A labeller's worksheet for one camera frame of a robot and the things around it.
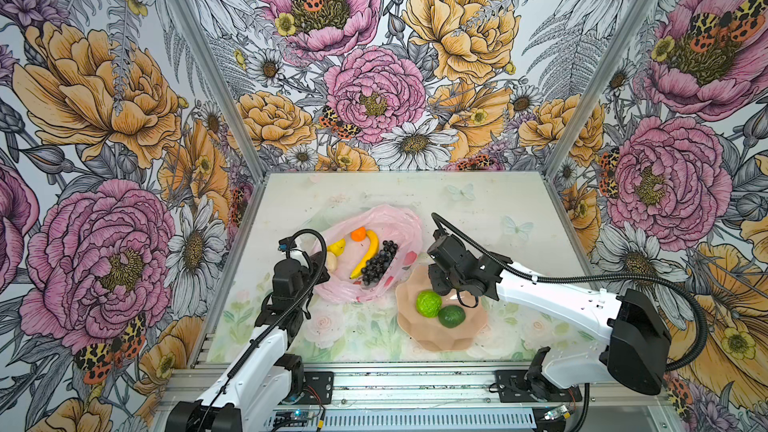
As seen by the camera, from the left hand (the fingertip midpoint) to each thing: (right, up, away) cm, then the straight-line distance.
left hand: (323, 261), depth 86 cm
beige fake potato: (+1, -1, +6) cm, 7 cm away
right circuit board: (+59, -33, -15) cm, 69 cm away
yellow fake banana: (+13, 0, +10) cm, 17 cm away
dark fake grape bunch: (+14, -3, +5) cm, 15 cm away
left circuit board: (-4, -34, -15) cm, 37 cm away
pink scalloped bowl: (+30, -19, -3) cm, 35 cm away
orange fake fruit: (+9, +6, +12) cm, 16 cm away
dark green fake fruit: (+35, -14, -5) cm, 38 cm away
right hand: (+32, -5, -4) cm, 33 cm away
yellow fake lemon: (+3, +3, +8) cm, 9 cm away
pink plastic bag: (+20, +10, +13) cm, 26 cm away
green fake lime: (+29, -10, -5) cm, 31 cm away
